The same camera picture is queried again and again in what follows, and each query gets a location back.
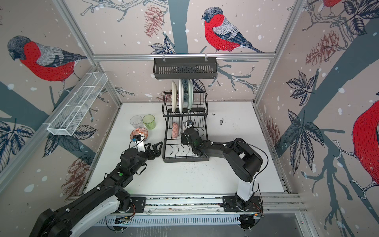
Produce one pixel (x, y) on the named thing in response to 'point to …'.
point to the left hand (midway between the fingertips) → (156, 143)
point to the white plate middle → (181, 95)
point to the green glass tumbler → (149, 121)
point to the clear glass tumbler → (136, 121)
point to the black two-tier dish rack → (173, 150)
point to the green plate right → (190, 95)
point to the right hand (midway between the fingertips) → (185, 134)
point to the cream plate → (173, 96)
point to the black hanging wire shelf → (166, 68)
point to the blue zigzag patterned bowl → (139, 131)
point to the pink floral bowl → (175, 130)
